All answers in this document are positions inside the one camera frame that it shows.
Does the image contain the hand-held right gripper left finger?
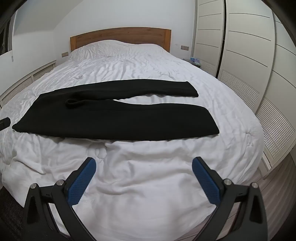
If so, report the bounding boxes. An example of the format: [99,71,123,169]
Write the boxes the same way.
[22,157,97,241]

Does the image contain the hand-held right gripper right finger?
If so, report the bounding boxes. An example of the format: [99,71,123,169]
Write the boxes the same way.
[192,157,269,241]

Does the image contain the black pants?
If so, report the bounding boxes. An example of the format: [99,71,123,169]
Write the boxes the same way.
[12,79,220,141]

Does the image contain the white slatted radiator cover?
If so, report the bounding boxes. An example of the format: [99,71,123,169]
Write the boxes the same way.
[0,60,57,109]

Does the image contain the dark window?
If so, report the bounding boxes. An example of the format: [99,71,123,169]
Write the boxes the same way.
[0,13,17,56]

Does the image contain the dark nightstand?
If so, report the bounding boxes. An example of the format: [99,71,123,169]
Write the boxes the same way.
[183,58,204,68]

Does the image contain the white wardrobe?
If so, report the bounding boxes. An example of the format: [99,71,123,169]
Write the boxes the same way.
[193,0,296,179]

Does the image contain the wooden headboard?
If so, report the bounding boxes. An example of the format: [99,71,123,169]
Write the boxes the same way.
[70,27,172,53]

